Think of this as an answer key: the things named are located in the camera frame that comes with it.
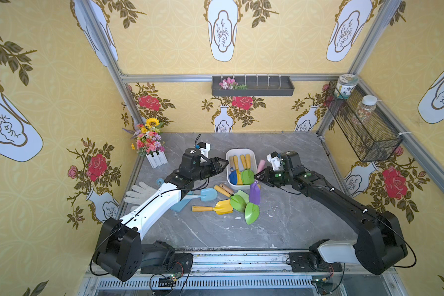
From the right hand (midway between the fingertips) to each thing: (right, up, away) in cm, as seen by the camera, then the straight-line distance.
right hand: (258, 174), depth 83 cm
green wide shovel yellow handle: (-9, -15, +7) cm, 19 cm away
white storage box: (-5, +1, +21) cm, 21 cm away
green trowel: (-2, +6, +21) cm, 22 cm away
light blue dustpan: (-37, -16, +8) cm, 41 cm away
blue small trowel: (-10, -2, +15) cm, 18 cm away
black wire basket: (+51, +20, +1) cm, 55 cm away
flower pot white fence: (-55, +15, +13) cm, 58 cm away
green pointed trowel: (-2, -19, +3) cm, 19 cm away
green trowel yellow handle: (-3, -2, +15) cm, 15 cm away
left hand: (-17, +6, -2) cm, 18 cm away
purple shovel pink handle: (-2, -8, -3) cm, 8 cm away
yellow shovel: (-8, -4, +14) cm, 17 cm away
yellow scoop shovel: (-16, -17, +7) cm, 25 cm away
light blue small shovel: (-24, -12, +11) cm, 29 cm away
